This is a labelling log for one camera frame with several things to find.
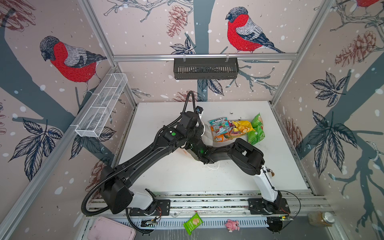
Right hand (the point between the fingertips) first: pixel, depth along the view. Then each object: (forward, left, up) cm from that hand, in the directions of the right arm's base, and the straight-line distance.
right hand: (184, 137), depth 96 cm
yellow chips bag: (+6, -39, +5) cm, 39 cm away
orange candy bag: (+1, -23, -1) cm, 23 cm away
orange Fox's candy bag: (+6, -32, -3) cm, 32 cm away
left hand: (-5, -11, +22) cm, 25 cm away
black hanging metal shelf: (+42, -14, +25) cm, 51 cm away
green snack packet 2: (-45, -8, -3) cm, 46 cm away
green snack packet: (+2, -47, +4) cm, 47 cm away
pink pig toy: (-45, -27, -3) cm, 52 cm away
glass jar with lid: (-41, -65, +2) cm, 77 cm away
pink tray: (-49, +32, -1) cm, 59 cm away
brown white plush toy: (-20, -51, -5) cm, 55 cm away
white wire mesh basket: (-10, +42, +28) cm, 51 cm away
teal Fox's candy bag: (+10, -24, +1) cm, 26 cm away
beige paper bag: (-6, -16, +6) cm, 18 cm away
